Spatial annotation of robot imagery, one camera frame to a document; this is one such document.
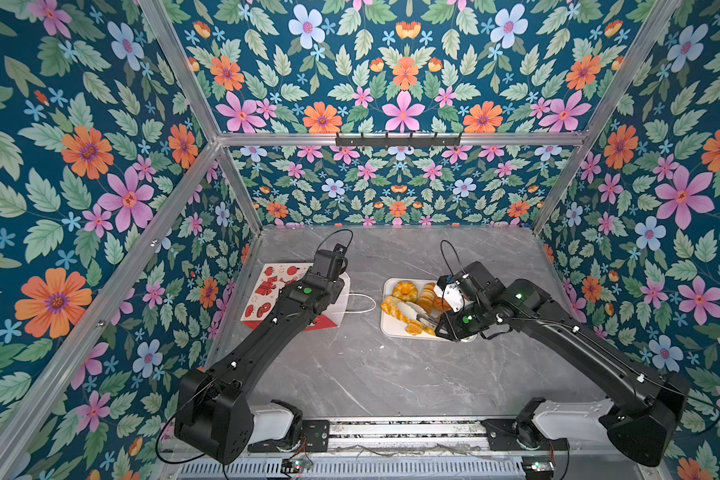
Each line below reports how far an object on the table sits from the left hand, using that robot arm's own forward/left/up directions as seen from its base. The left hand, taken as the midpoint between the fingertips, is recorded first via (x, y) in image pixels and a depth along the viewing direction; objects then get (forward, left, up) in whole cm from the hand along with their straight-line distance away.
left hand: (327, 270), depth 82 cm
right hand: (-19, -28, -1) cm, 34 cm away
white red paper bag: (+5, +19, -10) cm, 21 cm away
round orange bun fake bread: (+3, -23, -18) cm, 29 cm away
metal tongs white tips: (-12, -24, -4) cm, 27 cm away
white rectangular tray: (-10, -18, -20) cm, 29 cm away
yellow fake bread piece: (-5, -18, -15) cm, 24 cm away
